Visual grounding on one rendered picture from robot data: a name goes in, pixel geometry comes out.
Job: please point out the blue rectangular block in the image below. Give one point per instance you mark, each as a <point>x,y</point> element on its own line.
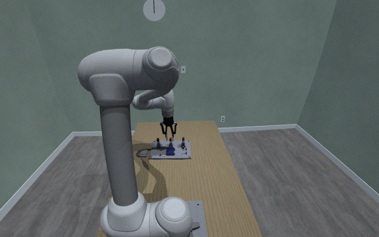
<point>170,151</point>

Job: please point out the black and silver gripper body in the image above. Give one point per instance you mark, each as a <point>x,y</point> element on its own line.
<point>168,120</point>

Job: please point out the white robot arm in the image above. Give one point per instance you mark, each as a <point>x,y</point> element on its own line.
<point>112,76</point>

